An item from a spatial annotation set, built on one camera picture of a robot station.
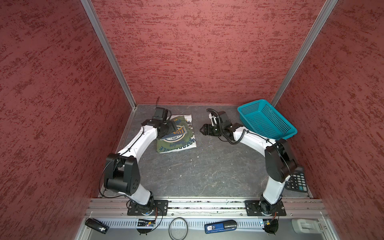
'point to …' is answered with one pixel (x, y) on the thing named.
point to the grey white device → (307, 226)
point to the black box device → (96, 225)
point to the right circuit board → (270, 226)
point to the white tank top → (192, 143)
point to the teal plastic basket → (262, 116)
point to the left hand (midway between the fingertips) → (170, 132)
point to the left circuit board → (145, 226)
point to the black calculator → (297, 181)
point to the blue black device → (220, 226)
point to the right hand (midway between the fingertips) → (204, 132)
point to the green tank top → (183, 135)
